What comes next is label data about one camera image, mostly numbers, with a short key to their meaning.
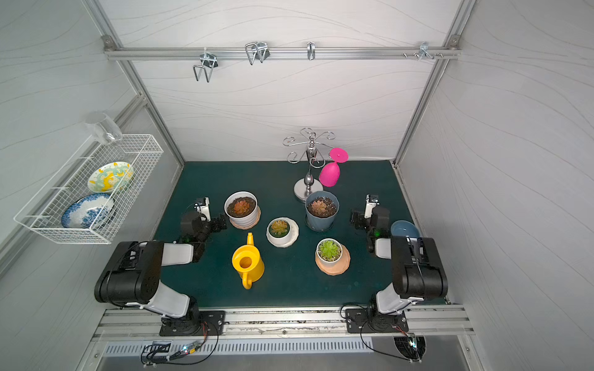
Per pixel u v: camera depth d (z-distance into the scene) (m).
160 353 0.71
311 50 0.72
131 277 0.45
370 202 0.84
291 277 0.85
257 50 0.76
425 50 0.76
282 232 0.88
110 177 0.70
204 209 0.84
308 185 1.04
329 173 0.94
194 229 0.72
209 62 0.78
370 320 0.68
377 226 0.73
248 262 0.78
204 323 0.72
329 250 0.79
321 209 0.91
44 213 0.56
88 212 0.63
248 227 0.95
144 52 0.79
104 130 0.64
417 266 0.47
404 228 0.94
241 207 0.91
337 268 0.84
